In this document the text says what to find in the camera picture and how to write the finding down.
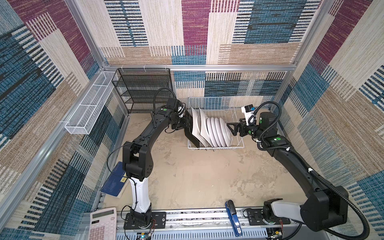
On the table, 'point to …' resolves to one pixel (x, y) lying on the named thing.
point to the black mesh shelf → (138, 86)
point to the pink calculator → (103, 225)
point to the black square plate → (188, 128)
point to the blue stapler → (232, 212)
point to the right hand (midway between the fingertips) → (234, 123)
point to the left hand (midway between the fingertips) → (189, 123)
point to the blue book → (115, 181)
